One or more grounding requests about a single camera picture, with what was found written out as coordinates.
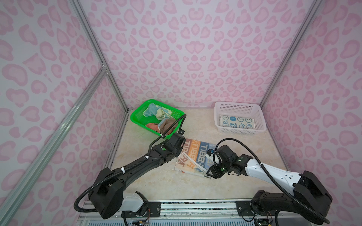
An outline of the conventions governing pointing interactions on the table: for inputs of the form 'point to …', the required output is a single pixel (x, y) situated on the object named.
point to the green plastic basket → (175, 113)
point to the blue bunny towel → (237, 122)
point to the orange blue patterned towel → (193, 160)
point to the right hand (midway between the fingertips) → (209, 171)
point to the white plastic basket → (249, 109)
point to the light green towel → (160, 112)
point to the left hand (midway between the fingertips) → (177, 143)
